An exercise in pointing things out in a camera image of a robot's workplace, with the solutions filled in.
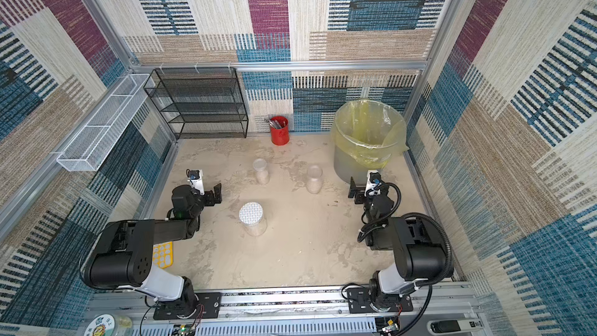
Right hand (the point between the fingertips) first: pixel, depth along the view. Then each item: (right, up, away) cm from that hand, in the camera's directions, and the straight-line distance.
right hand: (366, 180), depth 91 cm
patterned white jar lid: (-43, -10, -10) cm, 45 cm away
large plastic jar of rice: (-42, -18, -4) cm, 46 cm away
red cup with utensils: (-35, +21, +18) cm, 45 cm away
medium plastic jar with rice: (-20, -2, +6) cm, 21 cm away
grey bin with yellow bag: (+3, +19, +12) cm, 22 cm away
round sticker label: (-79, -36, -27) cm, 91 cm away
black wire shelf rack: (-72, +34, +19) cm, 82 cm away
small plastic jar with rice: (-42, +6, +3) cm, 42 cm away
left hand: (-62, -2, +3) cm, 62 cm away
